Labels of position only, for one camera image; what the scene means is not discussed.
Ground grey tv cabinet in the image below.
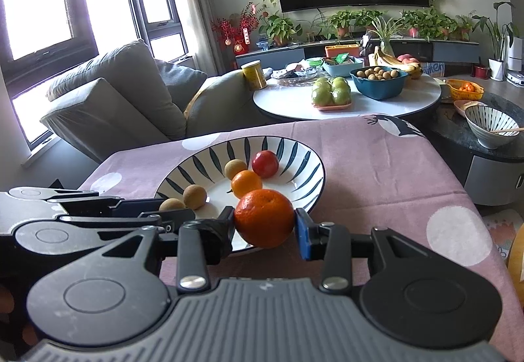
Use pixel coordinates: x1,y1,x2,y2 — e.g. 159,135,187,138
235,37,480,69

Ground yellow tin can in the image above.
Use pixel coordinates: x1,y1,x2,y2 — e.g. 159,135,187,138
242,60,267,91

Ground potted green plant left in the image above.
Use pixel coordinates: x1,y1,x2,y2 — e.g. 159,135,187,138
259,10,303,47

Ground pink patterned tablecloth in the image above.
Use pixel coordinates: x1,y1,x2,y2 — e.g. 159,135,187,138
83,116,523,361

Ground striped bowl with spoon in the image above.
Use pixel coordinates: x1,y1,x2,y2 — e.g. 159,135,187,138
464,105,523,150

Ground blue bowl of longans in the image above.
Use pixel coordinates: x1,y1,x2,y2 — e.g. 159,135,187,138
350,67,408,101

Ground orange basket with tangerines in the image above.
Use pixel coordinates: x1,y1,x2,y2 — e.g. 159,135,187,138
445,79,484,101

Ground large orange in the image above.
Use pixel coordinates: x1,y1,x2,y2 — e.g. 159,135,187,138
234,189,295,248

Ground light blue snack container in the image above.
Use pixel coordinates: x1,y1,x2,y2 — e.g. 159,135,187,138
322,58,364,78

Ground small orange tangerine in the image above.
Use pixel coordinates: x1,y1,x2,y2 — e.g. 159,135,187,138
231,170,263,199

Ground brown longan fruit upper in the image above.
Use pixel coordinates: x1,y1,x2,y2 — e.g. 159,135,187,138
224,159,248,180

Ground brown longan fruit left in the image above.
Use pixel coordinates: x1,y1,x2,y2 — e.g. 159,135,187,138
158,198,186,211

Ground grey sofa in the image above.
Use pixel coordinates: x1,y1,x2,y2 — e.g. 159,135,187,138
40,40,270,162

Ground banana bunch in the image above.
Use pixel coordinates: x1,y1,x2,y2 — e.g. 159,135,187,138
373,46,423,80

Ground blue striped white plate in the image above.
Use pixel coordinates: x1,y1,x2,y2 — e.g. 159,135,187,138
154,135,327,253

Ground tall potted plant right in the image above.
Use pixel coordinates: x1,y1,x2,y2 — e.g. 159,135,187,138
472,1,520,82

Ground red flower decoration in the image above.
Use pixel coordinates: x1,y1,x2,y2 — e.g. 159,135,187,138
211,2,259,55

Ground red tomato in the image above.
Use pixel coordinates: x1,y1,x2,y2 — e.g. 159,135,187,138
251,150,279,178

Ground white round coffee table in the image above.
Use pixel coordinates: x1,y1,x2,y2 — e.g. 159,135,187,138
253,74,441,122

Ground green pears on tray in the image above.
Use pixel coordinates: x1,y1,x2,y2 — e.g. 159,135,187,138
311,77,352,111

